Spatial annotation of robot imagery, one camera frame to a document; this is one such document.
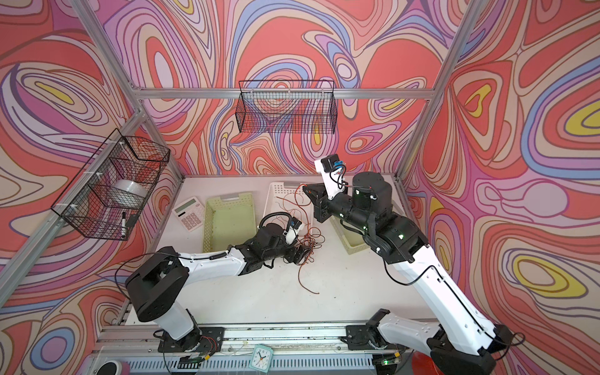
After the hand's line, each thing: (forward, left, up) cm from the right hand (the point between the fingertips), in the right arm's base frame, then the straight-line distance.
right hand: (307, 194), depth 59 cm
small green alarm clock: (-31, +15, -39) cm, 52 cm away
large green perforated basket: (+6, -18, -35) cm, 39 cm away
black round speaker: (-32, +57, -35) cm, 75 cm away
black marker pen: (+3, +58, -15) cm, 60 cm away
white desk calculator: (+23, +51, -37) cm, 67 cm away
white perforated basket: (+29, +15, -41) cm, 53 cm away
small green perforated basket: (+20, +34, -39) cm, 55 cm away
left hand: (+3, 0, -30) cm, 31 cm away
